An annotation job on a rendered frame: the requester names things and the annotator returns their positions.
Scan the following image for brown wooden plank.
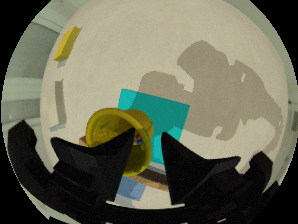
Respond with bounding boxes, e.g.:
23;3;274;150
78;136;169;192

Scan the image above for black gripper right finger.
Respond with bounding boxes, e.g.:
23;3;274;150
161;132;241;206

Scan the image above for yellow rectangular block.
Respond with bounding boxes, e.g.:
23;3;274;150
53;26;80;63

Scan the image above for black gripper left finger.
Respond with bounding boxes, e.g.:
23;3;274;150
51;127;136;202

